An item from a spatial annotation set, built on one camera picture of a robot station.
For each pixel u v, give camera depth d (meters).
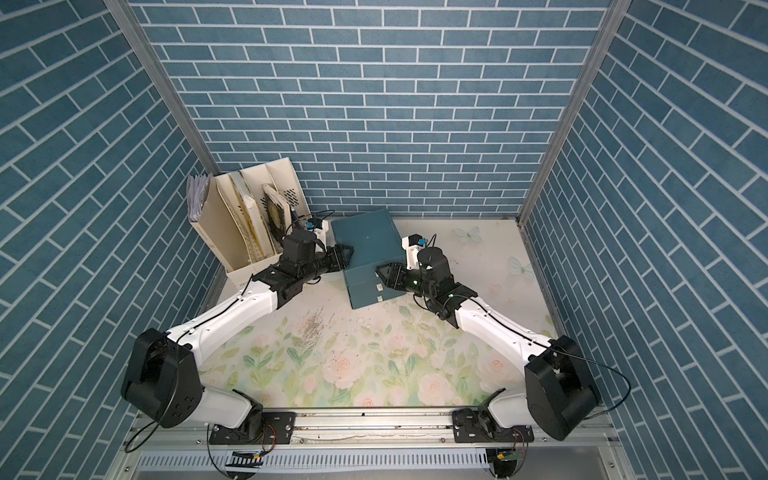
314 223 0.74
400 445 0.72
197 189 0.87
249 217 0.93
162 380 0.41
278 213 0.99
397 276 0.70
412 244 0.74
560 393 0.42
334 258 0.74
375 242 0.84
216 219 0.93
